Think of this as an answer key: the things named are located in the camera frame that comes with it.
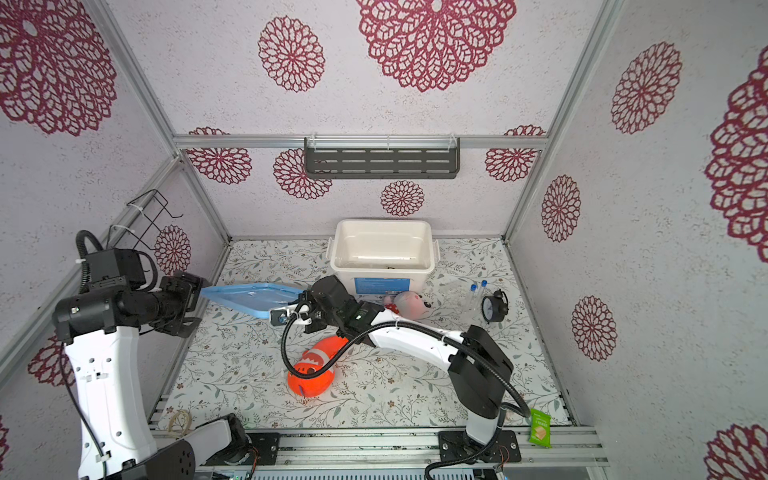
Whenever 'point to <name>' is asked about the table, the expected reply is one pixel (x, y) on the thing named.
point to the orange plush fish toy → (313, 360)
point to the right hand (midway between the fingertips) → (294, 291)
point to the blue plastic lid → (256, 299)
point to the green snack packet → (540, 428)
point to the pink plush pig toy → (408, 304)
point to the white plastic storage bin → (381, 258)
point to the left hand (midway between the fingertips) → (207, 301)
